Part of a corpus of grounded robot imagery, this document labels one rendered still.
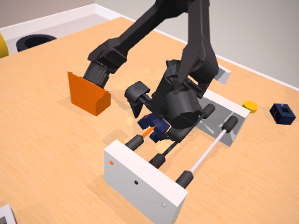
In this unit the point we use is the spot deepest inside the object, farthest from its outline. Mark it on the yellow cylinder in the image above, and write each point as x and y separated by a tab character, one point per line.
250	105

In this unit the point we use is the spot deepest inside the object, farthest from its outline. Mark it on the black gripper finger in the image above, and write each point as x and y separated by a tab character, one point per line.
165	136
136	108

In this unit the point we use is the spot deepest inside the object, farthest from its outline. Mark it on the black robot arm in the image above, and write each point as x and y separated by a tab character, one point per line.
198	59

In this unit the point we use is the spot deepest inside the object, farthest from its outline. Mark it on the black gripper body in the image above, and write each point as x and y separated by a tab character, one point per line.
156	104

